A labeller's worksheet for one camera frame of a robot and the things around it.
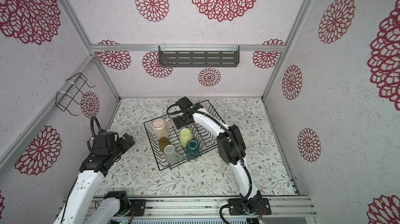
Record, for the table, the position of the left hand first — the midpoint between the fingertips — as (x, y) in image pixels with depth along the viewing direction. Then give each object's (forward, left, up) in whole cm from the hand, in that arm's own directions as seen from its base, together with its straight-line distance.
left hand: (127, 144), depth 80 cm
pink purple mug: (+11, -16, 0) cm, 19 cm away
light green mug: (+6, -30, -2) cm, 30 cm away
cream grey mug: (-5, -22, -4) cm, 23 cm away
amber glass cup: (+5, -16, -8) cm, 19 cm away
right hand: (+19, -27, -3) cm, 33 cm away
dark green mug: (-2, -34, -2) cm, 34 cm away
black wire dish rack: (0, -23, -1) cm, 24 cm away
